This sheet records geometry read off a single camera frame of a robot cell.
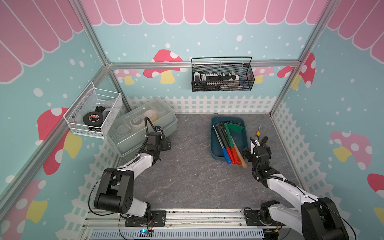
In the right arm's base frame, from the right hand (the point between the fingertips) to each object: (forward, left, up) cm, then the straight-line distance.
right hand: (255, 146), depth 87 cm
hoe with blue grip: (-8, +17, -2) cm, 19 cm away
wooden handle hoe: (-7, +9, -3) cm, 12 cm away
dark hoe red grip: (-5, +11, -2) cm, 13 cm away
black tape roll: (+2, +84, +23) cm, 87 cm away
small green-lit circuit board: (-40, +60, -14) cm, 74 cm away
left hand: (+6, +57, -3) cm, 58 cm away
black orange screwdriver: (+12, -13, -10) cm, 20 cm away
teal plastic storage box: (+12, +4, -9) cm, 16 cm away
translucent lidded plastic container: (+8, +76, +8) cm, 77 cm away
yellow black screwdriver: (+18, -10, -10) cm, 23 cm away
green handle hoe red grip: (+20, +6, -7) cm, 22 cm away
